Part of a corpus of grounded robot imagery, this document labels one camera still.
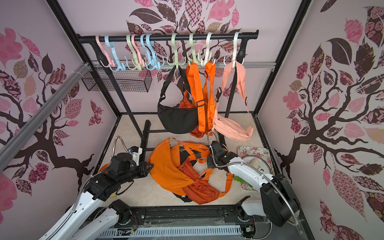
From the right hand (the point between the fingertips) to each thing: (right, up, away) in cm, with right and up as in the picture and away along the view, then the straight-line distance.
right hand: (212, 159), depth 87 cm
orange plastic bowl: (-63, -3, -4) cm, 64 cm away
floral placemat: (+23, +3, +10) cm, 25 cm away
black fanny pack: (-20, +24, -2) cm, 32 cm away
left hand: (-31, -2, -14) cm, 34 cm away
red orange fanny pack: (-7, -15, -10) cm, 19 cm away
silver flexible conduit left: (-76, -15, -2) cm, 77 cm away
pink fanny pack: (+5, +21, -12) cm, 24 cm away
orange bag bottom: (-28, 0, -6) cm, 28 cm away
